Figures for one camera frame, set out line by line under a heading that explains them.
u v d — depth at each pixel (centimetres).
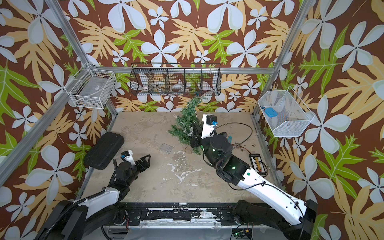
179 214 75
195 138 53
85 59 87
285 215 40
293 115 79
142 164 77
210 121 50
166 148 99
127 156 77
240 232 75
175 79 96
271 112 86
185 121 72
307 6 68
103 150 91
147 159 83
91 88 86
